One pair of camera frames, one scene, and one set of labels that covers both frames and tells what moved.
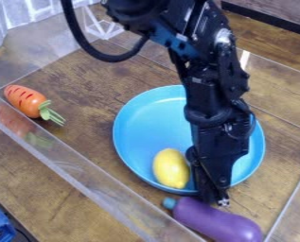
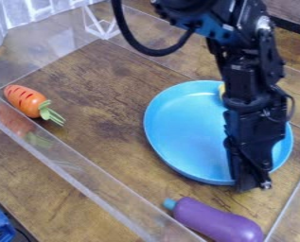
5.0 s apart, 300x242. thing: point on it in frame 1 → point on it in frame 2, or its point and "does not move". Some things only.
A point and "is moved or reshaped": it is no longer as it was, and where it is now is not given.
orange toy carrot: (33, 104) does not move
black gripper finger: (223, 198) → (266, 183)
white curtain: (8, 13) does not move
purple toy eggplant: (214, 222) does not move
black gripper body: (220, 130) → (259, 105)
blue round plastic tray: (151, 125) is moved or reshaped
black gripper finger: (204, 183) → (242, 165)
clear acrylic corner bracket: (104, 29) does not move
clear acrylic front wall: (61, 196) does not move
